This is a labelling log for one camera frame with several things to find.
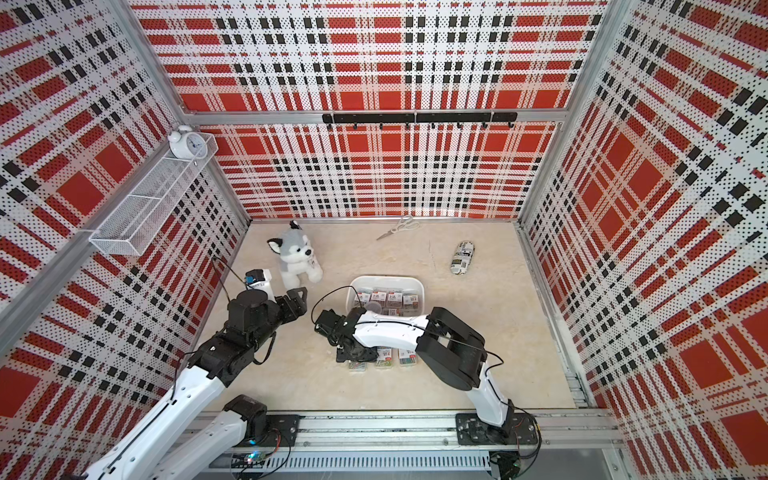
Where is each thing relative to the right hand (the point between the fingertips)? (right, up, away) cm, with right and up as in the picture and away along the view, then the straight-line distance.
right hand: (359, 354), depth 85 cm
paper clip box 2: (+5, +15, +10) cm, 19 cm away
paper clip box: (0, +15, +10) cm, 18 cm away
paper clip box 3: (+10, +14, +10) cm, 20 cm away
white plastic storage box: (+16, +18, +13) cm, 27 cm away
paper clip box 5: (+14, 0, -1) cm, 14 cm away
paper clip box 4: (0, -3, -2) cm, 3 cm away
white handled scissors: (+14, +41, +36) cm, 56 cm away
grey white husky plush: (-20, +28, +5) cm, 35 cm away
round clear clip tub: (+4, +12, +8) cm, 15 cm away
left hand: (-15, +19, -7) cm, 25 cm away
